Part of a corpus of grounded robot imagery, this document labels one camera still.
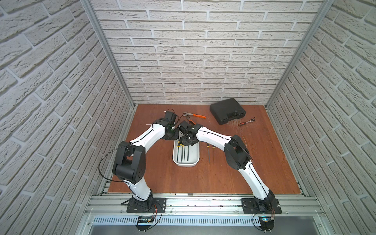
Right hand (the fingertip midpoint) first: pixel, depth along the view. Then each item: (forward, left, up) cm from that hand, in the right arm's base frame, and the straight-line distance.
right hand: (189, 141), depth 98 cm
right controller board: (-48, -36, -2) cm, 60 cm away
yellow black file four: (-9, +1, 0) cm, 9 cm away
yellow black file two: (-5, +6, 0) cm, 8 cm away
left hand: (+1, +8, +9) cm, 12 cm away
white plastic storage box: (-11, +3, -1) cm, 11 cm away
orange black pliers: (+24, 0, 0) cm, 24 cm away
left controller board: (-44, +25, -2) cm, 51 cm away
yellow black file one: (-4, +8, +1) cm, 9 cm away
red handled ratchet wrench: (+16, -49, 0) cm, 51 cm away
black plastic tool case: (+24, -30, +3) cm, 39 cm away
